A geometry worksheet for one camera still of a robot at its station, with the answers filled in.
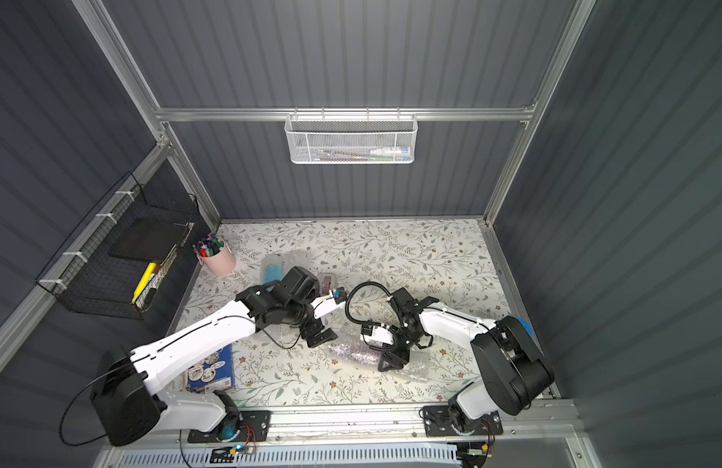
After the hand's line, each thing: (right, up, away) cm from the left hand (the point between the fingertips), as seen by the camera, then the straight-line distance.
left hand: (331, 324), depth 77 cm
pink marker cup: (-41, +18, +19) cm, 49 cm away
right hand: (+16, -11, +6) cm, 20 cm away
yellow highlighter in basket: (-46, +15, -4) cm, 48 cm away
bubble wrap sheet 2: (-15, +17, +27) cm, 35 cm away
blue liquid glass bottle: (-23, +13, +22) cm, 35 cm away
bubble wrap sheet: (-19, +15, +25) cm, 35 cm away
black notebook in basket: (-48, +23, 0) cm, 53 cm away
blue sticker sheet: (-33, -15, +3) cm, 36 cm away
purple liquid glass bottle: (+7, -9, +3) cm, 11 cm away
